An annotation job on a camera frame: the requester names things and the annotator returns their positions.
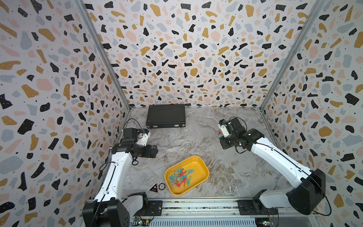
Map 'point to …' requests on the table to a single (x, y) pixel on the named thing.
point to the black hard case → (166, 115)
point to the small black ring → (161, 186)
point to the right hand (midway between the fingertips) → (222, 140)
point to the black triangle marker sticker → (154, 188)
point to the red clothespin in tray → (182, 173)
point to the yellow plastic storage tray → (186, 175)
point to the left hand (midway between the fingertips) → (150, 149)
